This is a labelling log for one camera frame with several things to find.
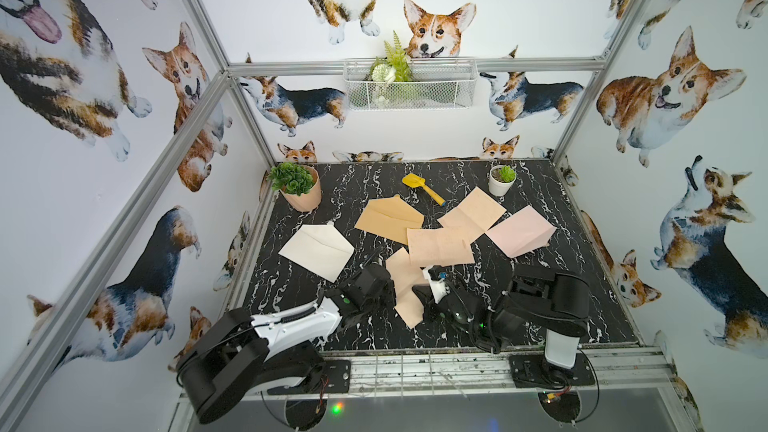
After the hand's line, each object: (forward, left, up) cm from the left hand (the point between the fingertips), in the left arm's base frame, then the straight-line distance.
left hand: (400, 286), depth 86 cm
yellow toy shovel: (+41, -6, -2) cm, 42 cm away
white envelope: (+15, +26, -3) cm, 30 cm away
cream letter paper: (+25, -26, -3) cm, 36 cm away
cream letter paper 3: (+5, -2, -5) cm, 7 cm away
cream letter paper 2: (+15, -13, -3) cm, 20 cm away
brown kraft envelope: (+25, +3, -3) cm, 26 cm away
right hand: (-2, -3, +1) cm, 4 cm away
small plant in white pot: (+35, -36, +6) cm, 50 cm away
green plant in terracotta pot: (+29, +31, +12) cm, 44 cm away
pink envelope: (+19, -42, -3) cm, 46 cm away
